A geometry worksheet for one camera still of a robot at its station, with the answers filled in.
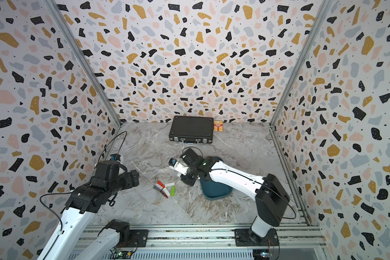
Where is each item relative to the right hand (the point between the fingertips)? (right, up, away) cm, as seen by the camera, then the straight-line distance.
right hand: (184, 175), depth 81 cm
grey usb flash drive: (-16, -8, +9) cm, 20 cm away
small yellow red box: (+20, +28, +39) cm, 52 cm away
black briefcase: (+1, +24, +32) cm, 40 cm away
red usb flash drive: (-15, -7, +10) cm, 19 cm away
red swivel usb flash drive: (-10, -13, +6) cm, 17 cm away
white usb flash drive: (-9, -8, +9) cm, 15 cm away
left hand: (-23, +2, -8) cm, 24 cm away
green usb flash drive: (-7, -10, +7) cm, 14 cm away
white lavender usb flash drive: (-11, -10, +7) cm, 17 cm away
